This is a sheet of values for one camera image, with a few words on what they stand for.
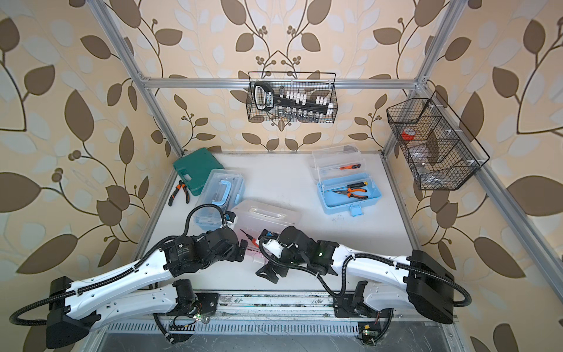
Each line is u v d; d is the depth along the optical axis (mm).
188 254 515
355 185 1019
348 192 1019
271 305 753
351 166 1025
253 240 804
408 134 806
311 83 909
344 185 1027
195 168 1090
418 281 407
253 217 755
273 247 643
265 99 865
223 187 938
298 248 587
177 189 1050
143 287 483
